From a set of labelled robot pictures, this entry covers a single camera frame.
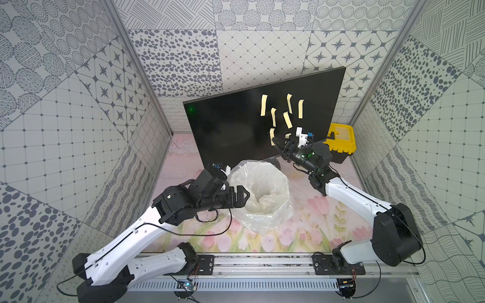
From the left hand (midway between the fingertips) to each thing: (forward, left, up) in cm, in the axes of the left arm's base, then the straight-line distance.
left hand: (240, 190), depth 64 cm
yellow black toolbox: (+34, -51, -13) cm, 63 cm away
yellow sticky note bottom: (+26, -19, +1) cm, 32 cm away
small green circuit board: (-25, +19, -29) cm, 43 cm away
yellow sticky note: (+22, -12, +5) cm, 26 cm away
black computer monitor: (+32, +2, +2) cm, 32 cm away
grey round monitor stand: (+22, -14, -12) cm, 28 cm away
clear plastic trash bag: (+1, -11, -13) cm, 17 cm away
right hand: (+21, -12, +2) cm, 24 cm away
